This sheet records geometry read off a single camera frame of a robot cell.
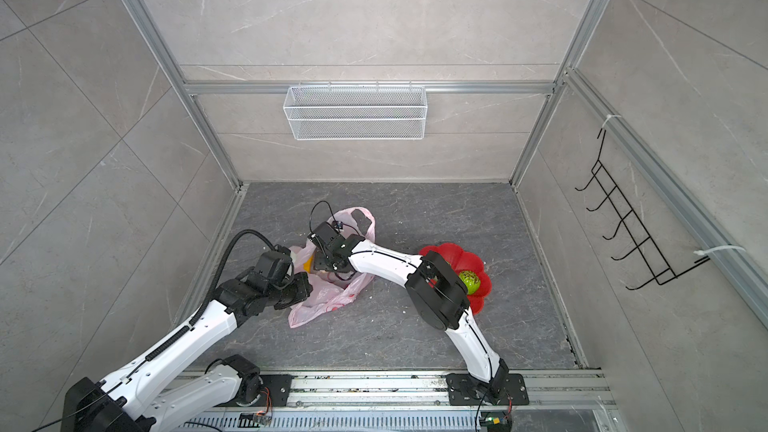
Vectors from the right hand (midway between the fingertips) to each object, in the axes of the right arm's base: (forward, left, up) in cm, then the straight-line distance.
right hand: (323, 260), depth 91 cm
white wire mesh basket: (+43, -11, +24) cm, 51 cm away
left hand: (-9, 0, +6) cm, 11 cm away
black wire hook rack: (-20, -76, +26) cm, 82 cm away
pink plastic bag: (-11, -4, +3) cm, 12 cm away
